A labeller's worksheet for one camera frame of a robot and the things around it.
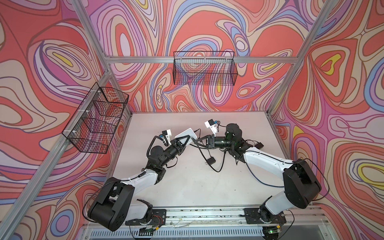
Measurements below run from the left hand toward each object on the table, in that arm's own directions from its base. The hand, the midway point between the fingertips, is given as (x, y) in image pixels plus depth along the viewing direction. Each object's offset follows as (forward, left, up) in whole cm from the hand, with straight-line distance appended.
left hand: (192, 139), depth 74 cm
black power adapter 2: (+10, -45, -23) cm, 52 cm away
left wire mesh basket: (+8, +53, +1) cm, 53 cm away
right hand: (-3, -2, -1) cm, 4 cm away
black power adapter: (0, -12, -24) cm, 27 cm away
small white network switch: (+4, +2, 0) cm, 5 cm away
